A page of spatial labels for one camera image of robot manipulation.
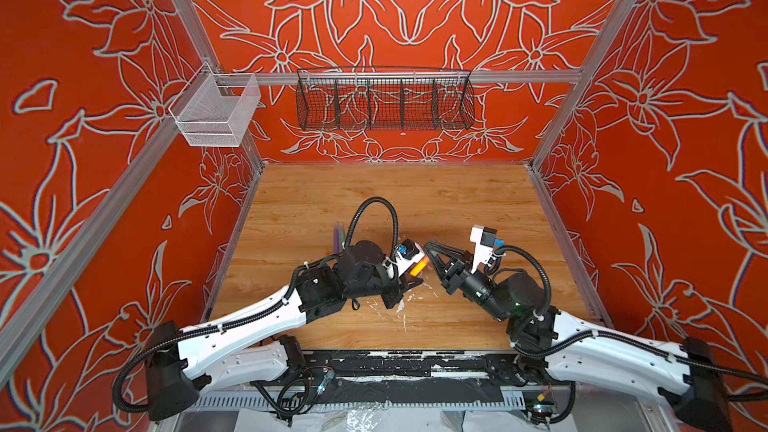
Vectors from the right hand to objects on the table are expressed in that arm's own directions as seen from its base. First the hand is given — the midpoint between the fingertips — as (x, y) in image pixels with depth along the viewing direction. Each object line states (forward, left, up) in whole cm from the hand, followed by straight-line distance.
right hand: (422, 251), depth 60 cm
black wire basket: (+57, +7, -1) cm, 58 cm away
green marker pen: (+23, +22, -30) cm, 44 cm away
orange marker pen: (-1, 0, -4) cm, 4 cm away
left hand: (-1, 0, -9) cm, 9 cm away
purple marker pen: (+22, +24, -31) cm, 45 cm away
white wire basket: (+52, +62, 0) cm, 81 cm away
